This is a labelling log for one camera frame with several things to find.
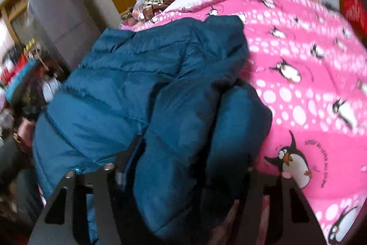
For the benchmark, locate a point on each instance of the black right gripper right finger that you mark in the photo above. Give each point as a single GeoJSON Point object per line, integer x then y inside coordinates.
{"type": "Point", "coordinates": [274, 209]}

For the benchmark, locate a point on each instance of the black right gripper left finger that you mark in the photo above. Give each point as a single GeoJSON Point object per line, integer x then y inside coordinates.
{"type": "Point", "coordinates": [64, 219]}

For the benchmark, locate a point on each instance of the blue quilted down jacket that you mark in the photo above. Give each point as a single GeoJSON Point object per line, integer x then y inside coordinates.
{"type": "Point", "coordinates": [176, 90]}

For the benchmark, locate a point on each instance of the pile of colourful clutter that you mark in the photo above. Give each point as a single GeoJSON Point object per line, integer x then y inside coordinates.
{"type": "Point", "coordinates": [30, 77]}

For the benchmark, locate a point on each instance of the red gift bag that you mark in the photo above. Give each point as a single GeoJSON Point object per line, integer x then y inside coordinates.
{"type": "Point", "coordinates": [355, 14]}

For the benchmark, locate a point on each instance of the pink penguin pattern bedspread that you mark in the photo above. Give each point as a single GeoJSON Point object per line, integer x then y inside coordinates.
{"type": "Point", "coordinates": [309, 68]}

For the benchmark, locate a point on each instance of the clear plastic bag of items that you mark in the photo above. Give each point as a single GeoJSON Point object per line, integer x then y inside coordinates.
{"type": "Point", "coordinates": [140, 10]}

